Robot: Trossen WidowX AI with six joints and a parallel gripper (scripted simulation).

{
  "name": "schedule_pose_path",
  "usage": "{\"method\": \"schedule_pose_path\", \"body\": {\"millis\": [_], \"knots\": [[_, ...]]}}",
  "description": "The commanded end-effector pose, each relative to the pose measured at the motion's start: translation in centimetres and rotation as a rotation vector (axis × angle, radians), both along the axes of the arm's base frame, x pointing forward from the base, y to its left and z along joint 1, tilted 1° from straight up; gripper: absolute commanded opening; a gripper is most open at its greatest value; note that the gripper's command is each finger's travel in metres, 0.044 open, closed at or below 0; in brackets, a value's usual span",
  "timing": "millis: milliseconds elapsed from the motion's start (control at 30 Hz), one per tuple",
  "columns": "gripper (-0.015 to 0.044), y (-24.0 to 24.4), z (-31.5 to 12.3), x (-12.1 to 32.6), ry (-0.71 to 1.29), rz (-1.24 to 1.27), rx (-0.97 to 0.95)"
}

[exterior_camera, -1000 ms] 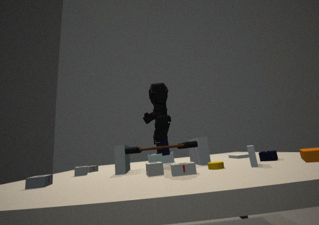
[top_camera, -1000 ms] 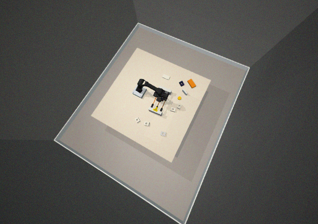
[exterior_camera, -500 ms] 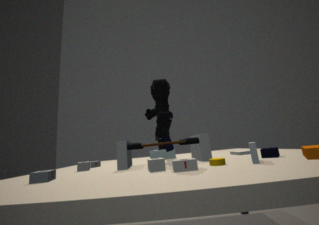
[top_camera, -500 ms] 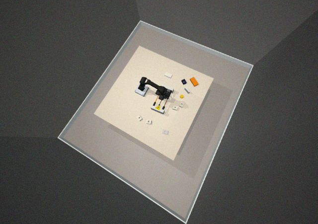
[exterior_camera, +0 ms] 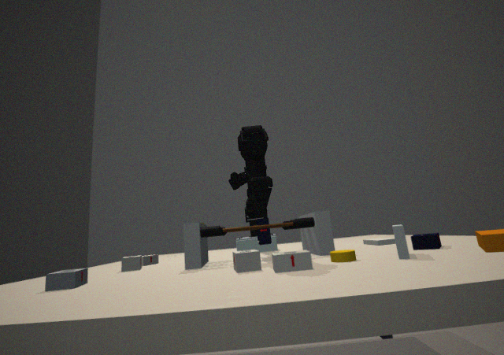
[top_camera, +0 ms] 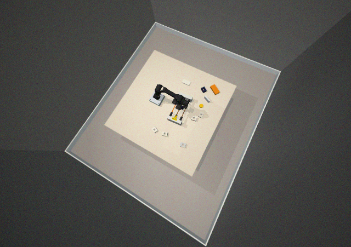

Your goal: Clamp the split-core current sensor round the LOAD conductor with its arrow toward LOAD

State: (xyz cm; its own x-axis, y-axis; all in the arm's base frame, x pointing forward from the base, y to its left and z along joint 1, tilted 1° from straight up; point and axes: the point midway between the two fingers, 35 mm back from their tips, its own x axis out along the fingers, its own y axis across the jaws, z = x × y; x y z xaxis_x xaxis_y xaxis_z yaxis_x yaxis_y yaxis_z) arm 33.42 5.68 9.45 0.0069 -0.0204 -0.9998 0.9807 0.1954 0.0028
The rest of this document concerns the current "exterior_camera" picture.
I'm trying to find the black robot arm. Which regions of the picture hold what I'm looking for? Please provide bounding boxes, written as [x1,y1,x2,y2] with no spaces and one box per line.
[228,125,269,226]

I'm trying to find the yellow short cylinder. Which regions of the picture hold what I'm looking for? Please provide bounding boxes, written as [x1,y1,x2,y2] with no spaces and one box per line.
[329,250,356,262]

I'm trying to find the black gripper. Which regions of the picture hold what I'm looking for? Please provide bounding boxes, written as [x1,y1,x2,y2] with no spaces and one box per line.
[246,162,273,217]

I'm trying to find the grey flat bar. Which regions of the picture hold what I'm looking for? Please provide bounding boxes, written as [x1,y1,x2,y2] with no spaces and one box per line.
[392,224,410,259]

